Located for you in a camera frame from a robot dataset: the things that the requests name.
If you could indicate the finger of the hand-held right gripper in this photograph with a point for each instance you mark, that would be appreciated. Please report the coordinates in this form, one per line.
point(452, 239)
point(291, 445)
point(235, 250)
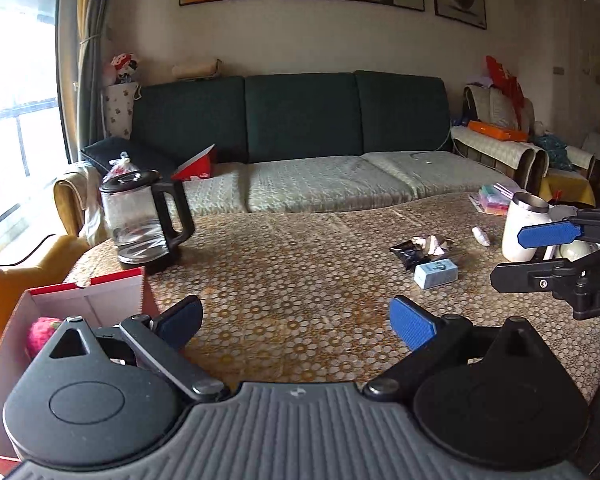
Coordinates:
point(522, 275)
point(547, 235)

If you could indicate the small white striped tube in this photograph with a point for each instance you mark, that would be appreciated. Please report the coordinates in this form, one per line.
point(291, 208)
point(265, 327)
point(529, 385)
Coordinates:
point(481, 236)

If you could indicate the cream egg-shaped container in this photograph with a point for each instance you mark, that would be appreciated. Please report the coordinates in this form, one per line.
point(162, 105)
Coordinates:
point(577, 250)

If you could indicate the dark snack wrapper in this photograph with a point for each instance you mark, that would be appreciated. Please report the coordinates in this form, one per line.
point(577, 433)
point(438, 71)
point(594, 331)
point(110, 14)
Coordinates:
point(410, 255)

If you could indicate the red cardboard box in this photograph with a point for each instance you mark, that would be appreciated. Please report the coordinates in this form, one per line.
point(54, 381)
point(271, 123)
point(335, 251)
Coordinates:
point(85, 295)

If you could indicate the orange yellow chair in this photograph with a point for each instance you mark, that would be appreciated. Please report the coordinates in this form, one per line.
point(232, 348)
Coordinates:
point(25, 285)

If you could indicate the yellow armchair with white cloth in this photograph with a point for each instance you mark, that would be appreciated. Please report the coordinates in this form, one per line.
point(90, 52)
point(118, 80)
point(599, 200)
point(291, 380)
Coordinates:
point(72, 200)

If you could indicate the blue patterned cloth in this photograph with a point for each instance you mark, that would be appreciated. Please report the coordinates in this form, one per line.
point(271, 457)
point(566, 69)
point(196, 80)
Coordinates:
point(555, 152)

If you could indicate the dark green sofa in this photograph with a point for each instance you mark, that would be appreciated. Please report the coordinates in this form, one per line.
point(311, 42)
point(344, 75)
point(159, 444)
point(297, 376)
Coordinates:
point(300, 115)

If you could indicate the white mug with steel lining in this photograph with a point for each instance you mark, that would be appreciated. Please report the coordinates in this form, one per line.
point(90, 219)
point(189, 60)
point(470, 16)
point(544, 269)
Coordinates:
point(517, 232)

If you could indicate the orange flat box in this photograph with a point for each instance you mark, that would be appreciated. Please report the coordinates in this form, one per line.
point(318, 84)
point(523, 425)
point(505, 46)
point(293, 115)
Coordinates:
point(497, 131)

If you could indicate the white patterned storage bin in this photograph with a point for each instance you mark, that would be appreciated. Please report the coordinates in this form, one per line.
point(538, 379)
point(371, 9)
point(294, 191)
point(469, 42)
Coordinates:
point(119, 112)

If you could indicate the wall switch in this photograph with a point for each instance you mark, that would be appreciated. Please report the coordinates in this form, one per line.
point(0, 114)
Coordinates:
point(558, 70)

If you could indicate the crumpled white wrapper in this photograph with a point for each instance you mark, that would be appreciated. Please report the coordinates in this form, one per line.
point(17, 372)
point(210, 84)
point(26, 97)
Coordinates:
point(435, 245)

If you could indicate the armchair with beige cover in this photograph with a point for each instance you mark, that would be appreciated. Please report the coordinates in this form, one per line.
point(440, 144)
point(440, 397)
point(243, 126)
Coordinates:
point(500, 152)

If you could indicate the red open box on sofa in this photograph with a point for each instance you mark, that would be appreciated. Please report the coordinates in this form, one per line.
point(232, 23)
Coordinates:
point(197, 167)

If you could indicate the glass electric kettle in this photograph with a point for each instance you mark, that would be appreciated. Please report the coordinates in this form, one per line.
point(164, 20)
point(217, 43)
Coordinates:
point(140, 220)

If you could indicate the grey curtain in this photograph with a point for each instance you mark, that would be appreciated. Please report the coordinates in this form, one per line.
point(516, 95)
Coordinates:
point(94, 50)

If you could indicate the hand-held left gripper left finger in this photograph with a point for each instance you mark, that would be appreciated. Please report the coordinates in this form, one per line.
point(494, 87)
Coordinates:
point(182, 317)

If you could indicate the light blue small box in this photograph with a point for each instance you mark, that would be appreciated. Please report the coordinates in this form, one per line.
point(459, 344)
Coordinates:
point(436, 274)

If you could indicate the red gift bag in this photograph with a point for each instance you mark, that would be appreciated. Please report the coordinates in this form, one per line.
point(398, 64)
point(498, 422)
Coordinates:
point(502, 80)

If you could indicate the dark green cushion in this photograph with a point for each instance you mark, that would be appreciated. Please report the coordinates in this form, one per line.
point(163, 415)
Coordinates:
point(125, 152)

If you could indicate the plastic bag with pink contents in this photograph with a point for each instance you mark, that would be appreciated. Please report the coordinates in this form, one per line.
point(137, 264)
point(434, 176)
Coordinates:
point(116, 167)

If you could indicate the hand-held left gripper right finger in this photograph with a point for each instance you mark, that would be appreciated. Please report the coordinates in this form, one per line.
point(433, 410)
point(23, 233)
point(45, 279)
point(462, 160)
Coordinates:
point(412, 322)

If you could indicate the yellow cloth covered table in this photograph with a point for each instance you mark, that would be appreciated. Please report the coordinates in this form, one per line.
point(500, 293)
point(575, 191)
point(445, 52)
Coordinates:
point(565, 185)

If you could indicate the pink and white plush doll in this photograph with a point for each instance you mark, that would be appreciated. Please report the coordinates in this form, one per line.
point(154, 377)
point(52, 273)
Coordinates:
point(124, 67)

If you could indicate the pink strawberry plush toy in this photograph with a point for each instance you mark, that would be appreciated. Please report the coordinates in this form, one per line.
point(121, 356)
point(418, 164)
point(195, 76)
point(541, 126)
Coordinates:
point(42, 337)

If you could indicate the floral patterned desktop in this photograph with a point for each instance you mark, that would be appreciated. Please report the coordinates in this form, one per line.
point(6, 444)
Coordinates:
point(290, 285)

